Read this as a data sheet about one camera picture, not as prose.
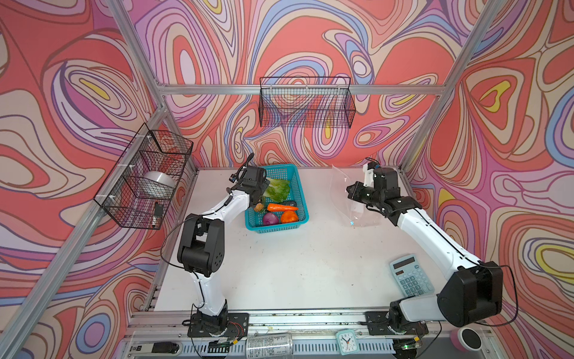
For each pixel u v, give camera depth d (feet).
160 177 2.41
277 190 3.31
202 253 1.63
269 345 2.14
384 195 2.02
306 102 3.15
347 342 2.26
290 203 3.32
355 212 2.97
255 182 2.46
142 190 2.36
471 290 1.33
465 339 2.18
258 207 3.23
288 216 3.07
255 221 3.23
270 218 3.08
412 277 2.70
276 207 3.17
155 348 2.18
